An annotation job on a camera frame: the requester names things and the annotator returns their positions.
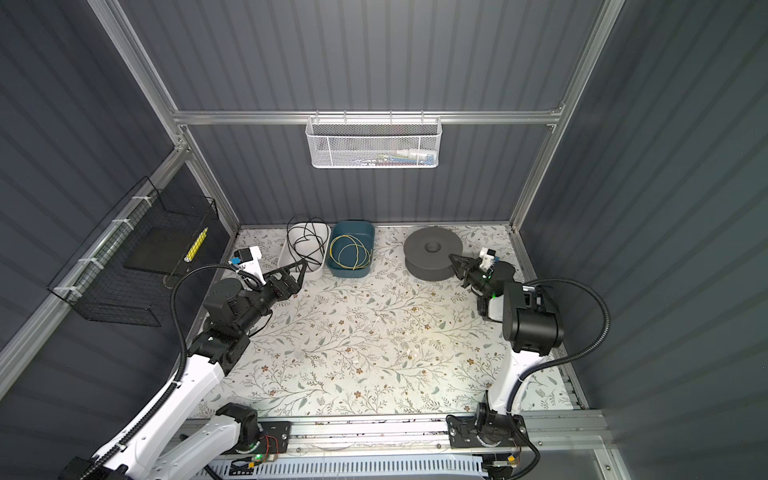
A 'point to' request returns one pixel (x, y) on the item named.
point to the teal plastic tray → (361, 229)
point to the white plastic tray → (285, 258)
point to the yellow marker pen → (195, 245)
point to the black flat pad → (162, 249)
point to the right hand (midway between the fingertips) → (451, 258)
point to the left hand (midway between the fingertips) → (297, 264)
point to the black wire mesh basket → (122, 272)
